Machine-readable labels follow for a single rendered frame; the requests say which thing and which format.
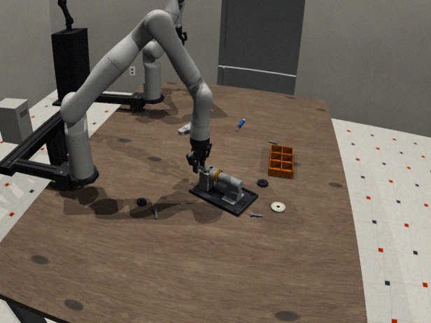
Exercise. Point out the orange divided tray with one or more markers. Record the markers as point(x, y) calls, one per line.
point(281, 165)

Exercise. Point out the white flat washer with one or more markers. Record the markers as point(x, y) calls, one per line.
point(274, 206)

